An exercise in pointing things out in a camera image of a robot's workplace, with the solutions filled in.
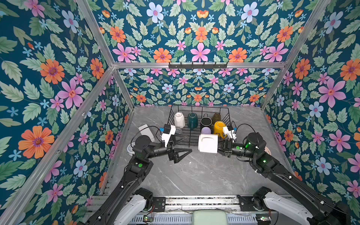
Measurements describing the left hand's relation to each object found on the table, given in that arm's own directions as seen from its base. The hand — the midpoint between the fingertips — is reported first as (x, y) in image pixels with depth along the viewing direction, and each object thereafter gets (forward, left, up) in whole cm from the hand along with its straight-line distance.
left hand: (189, 144), depth 58 cm
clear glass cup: (+25, +6, -25) cm, 35 cm away
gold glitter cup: (+35, -22, -27) cm, 49 cm away
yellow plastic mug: (+25, -21, -23) cm, 40 cm away
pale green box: (-24, -8, -31) cm, 40 cm away
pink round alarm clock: (+9, -52, -32) cm, 62 cm away
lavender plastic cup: (+21, -12, -21) cm, 32 cm away
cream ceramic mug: (+33, +5, -24) cm, 41 cm away
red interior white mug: (0, -8, +1) cm, 8 cm away
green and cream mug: (+31, -4, -23) cm, 39 cm away
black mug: (+30, -13, -24) cm, 40 cm away
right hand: (+1, -10, -4) cm, 11 cm away
